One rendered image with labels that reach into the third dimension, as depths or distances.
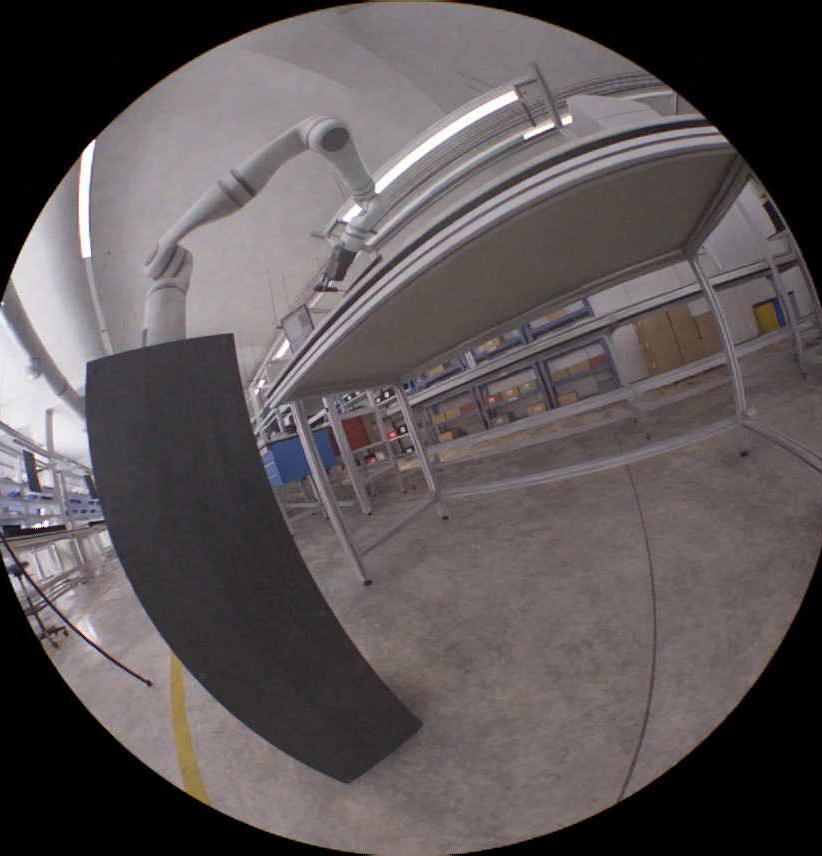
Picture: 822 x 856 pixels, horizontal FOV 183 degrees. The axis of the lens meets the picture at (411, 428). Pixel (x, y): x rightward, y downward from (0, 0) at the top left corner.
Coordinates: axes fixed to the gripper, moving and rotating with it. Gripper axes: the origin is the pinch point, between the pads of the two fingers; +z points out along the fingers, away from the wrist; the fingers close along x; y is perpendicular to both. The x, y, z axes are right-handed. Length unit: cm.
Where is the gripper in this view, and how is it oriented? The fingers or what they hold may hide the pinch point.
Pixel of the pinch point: (321, 290)
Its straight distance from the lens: 94.8
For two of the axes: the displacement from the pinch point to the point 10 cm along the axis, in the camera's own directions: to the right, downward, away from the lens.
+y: 6.6, -2.4, 7.1
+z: -5.2, 5.4, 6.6
